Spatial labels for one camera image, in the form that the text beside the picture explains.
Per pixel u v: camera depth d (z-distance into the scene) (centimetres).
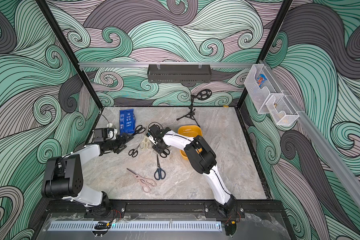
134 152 95
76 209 73
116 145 81
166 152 94
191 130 105
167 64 95
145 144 97
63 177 44
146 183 81
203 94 94
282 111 62
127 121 107
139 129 106
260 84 85
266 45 84
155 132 77
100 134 74
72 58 90
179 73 95
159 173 86
